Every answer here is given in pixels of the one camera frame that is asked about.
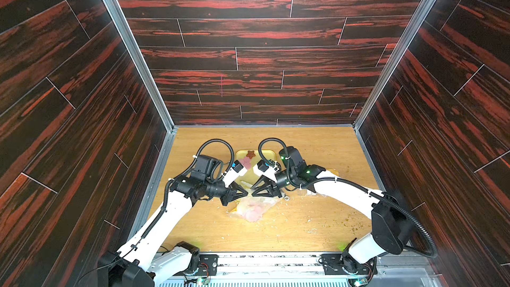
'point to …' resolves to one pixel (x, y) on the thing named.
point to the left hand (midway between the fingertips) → (245, 193)
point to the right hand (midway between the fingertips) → (254, 187)
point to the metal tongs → (286, 197)
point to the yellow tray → (247, 179)
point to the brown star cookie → (250, 154)
